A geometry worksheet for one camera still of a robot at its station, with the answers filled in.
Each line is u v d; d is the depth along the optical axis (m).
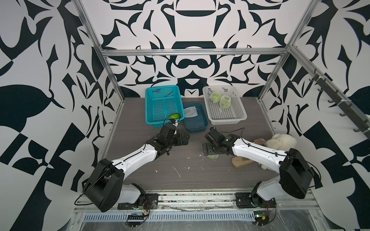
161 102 1.16
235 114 1.08
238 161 0.84
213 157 0.86
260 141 0.94
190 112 1.06
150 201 0.73
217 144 0.65
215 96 1.12
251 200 0.67
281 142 0.74
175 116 1.02
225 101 1.08
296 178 0.43
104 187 0.41
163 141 0.66
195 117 1.07
